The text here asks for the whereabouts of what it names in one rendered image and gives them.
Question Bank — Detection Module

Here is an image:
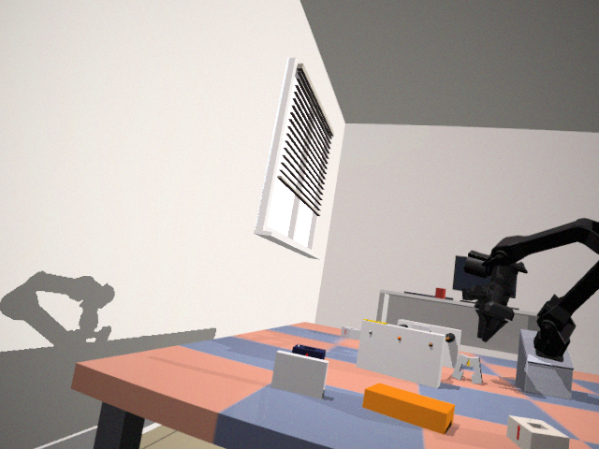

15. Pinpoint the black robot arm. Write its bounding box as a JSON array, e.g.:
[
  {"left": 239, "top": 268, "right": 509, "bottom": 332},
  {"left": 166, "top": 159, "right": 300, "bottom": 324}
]
[{"left": 462, "top": 218, "right": 599, "bottom": 362}]

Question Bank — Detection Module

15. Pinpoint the grey flat panel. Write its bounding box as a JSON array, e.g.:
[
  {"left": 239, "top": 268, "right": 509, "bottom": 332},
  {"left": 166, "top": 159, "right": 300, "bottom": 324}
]
[{"left": 271, "top": 350, "right": 329, "bottom": 399}]

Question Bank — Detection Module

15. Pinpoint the orange rectangular bar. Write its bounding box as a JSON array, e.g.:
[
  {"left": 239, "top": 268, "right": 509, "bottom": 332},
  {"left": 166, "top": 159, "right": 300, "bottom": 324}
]
[{"left": 362, "top": 384, "right": 455, "bottom": 435}]

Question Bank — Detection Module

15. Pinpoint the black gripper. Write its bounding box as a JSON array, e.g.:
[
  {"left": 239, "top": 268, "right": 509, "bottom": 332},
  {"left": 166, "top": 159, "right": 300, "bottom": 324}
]
[{"left": 475, "top": 280, "right": 515, "bottom": 342}]

